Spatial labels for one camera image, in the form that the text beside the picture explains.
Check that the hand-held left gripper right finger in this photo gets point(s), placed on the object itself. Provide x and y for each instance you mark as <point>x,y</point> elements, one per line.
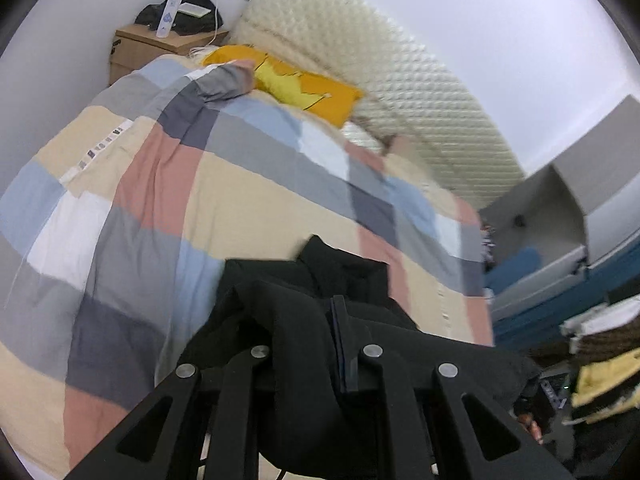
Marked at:
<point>345,350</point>

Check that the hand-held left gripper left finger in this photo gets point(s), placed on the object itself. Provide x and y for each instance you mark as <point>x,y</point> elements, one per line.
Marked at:
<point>240,410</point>

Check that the black padded jacket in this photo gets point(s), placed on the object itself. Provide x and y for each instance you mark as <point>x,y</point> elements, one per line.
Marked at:
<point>300,320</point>

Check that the person's right hand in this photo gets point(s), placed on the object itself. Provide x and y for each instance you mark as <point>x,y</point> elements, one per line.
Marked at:
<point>531,427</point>

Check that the yellow garment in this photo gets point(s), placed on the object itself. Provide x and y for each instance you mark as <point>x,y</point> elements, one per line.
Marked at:
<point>610,375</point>

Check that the brown patterned garment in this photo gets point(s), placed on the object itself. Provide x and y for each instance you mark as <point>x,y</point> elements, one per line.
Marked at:
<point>600,347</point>

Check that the white hanging garment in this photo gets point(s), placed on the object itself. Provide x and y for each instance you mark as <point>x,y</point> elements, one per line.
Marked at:
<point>605,317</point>

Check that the checkered pastel blanket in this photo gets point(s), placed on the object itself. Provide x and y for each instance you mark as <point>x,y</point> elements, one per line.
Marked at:
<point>150,185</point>

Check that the yellow pillow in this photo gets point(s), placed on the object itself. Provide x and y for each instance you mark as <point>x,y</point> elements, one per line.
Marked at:
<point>310,90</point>

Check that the cream quilted headboard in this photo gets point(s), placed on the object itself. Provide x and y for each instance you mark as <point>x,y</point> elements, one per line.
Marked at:
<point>400,85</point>

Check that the checkered pillow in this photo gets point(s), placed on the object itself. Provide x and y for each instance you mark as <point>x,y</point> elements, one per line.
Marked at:
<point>225,80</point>

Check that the cardboard box nightstand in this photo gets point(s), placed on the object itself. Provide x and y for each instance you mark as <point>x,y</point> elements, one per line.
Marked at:
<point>135,50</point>

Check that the white tablet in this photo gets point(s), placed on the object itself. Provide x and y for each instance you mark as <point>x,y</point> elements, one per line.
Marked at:
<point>195,9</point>

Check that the white plastic bottle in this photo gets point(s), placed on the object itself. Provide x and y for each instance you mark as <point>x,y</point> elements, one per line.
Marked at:
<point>167,17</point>

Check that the black bag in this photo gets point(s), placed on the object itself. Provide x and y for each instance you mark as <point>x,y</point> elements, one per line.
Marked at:
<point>150,12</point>

